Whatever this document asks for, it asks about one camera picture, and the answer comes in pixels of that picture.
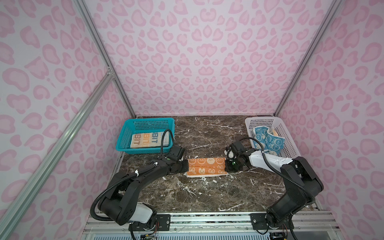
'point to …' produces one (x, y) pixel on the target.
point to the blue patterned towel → (271, 144)
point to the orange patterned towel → (206, 167)
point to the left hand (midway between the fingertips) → (188, 165)
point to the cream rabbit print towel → (150, 140)
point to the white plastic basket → (289, 148)
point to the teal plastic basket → (138, 125)
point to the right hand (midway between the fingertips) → (225, 168)
